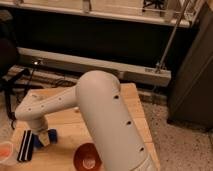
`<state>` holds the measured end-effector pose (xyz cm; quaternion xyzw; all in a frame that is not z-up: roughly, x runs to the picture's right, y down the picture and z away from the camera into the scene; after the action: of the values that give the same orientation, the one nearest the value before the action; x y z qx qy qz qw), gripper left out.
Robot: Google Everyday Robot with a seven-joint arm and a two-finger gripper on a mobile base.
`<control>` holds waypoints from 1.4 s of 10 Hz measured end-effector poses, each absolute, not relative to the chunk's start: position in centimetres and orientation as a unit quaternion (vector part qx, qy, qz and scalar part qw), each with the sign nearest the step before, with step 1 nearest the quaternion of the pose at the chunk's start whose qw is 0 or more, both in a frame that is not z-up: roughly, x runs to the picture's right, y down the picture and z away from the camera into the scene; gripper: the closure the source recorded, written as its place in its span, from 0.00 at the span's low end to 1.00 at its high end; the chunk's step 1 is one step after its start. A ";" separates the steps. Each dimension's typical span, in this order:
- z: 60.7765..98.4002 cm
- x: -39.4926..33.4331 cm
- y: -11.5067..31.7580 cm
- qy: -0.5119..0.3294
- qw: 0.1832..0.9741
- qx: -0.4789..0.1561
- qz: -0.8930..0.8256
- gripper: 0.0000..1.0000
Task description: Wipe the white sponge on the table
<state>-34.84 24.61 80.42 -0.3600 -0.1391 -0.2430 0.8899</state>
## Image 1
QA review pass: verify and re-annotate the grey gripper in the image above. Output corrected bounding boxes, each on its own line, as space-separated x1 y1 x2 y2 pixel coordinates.
33 119 57 149

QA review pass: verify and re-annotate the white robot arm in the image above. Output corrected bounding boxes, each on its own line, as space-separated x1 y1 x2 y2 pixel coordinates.
15 70 157 171

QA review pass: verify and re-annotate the clear plastic cup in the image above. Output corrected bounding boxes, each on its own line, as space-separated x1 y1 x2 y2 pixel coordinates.
0 141 17 166

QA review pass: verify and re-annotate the red brown bowl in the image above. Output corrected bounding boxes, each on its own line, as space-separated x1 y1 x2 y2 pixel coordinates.
73 143 102 171

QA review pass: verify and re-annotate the black office chair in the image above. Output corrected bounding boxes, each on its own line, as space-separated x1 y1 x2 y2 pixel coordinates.
0 9 40 129

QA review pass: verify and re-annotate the grey metal pole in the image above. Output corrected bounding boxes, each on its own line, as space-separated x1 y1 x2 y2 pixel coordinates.
155 0 190 73

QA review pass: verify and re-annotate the dark grey cabinet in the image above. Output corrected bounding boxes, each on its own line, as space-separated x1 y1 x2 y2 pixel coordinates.
167 2 213 129

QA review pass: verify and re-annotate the white window frame rail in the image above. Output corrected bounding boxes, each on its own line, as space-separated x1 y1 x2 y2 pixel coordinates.
18 47 171 87

